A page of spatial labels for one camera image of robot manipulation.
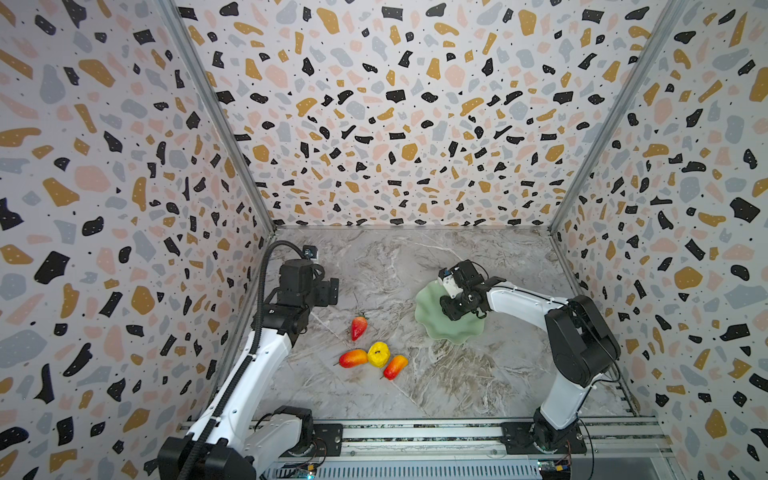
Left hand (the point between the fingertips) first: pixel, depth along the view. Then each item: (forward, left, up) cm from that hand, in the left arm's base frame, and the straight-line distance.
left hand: (314, 275), depth 78 cm
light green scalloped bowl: (-1, -33, -23) cm, 40 cm away
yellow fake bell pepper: (-15, -17, -18) cm, 28 cm away
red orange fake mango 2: (-17, -21, -20) cm, 34 cm away
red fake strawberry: (-5, -10, -19) cm, 22 cm away
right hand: (+2, -37, -18) cm, 41 cm away
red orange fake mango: (-15, -9, -20) cm, 26 cm away
